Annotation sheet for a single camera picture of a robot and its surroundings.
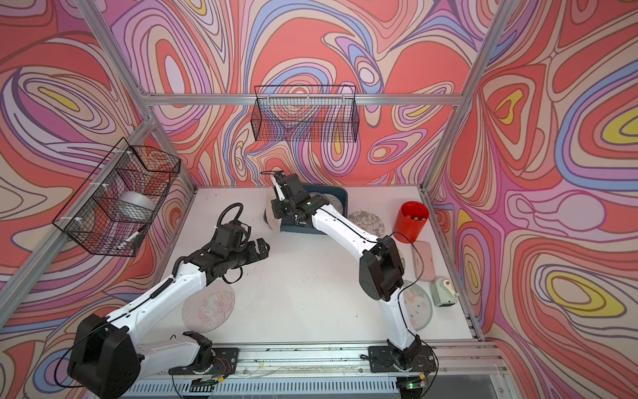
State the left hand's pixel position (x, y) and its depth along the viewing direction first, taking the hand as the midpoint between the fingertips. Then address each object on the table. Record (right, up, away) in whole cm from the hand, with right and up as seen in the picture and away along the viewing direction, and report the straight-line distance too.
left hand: (263, 250), depth 84 cm
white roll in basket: (-33, +15, -15) cm, 39 cm away
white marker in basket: (-37, +5, -12) cm, 39 cm away
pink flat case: (+61, -2, +12) cm, 62 cm away
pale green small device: (+61, -14, -3) cm, 62 cm away
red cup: (+54, +9, +8) cm, 55 cm away
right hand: (+5, +14, +3) cm, 16 cm away
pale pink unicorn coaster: (-18, -20, 0) cm, 27 cm away
